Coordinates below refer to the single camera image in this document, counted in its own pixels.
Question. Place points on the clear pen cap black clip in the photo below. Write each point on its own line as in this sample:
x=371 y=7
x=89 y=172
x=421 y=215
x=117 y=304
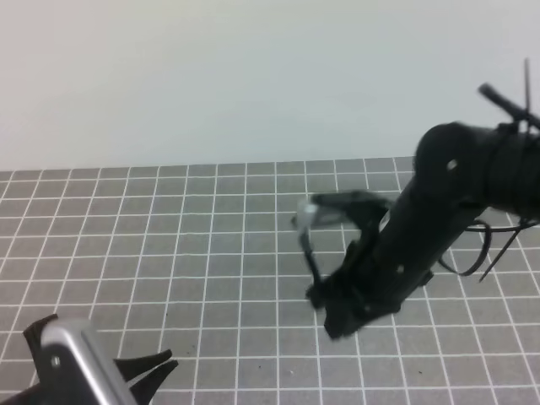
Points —
x=305 y=217

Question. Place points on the black pen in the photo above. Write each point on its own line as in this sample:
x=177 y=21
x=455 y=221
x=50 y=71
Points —
x=305 y=245

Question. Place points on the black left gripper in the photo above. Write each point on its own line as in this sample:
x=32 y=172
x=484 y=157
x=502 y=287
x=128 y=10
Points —
x=68 y=384

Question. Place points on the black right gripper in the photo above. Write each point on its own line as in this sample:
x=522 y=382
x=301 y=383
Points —
x=375 y=282

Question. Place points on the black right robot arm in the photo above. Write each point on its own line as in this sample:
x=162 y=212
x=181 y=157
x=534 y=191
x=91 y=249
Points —
x=459 y=172

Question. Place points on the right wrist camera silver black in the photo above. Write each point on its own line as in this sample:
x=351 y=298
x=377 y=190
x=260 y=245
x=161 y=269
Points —
x=365 y=210

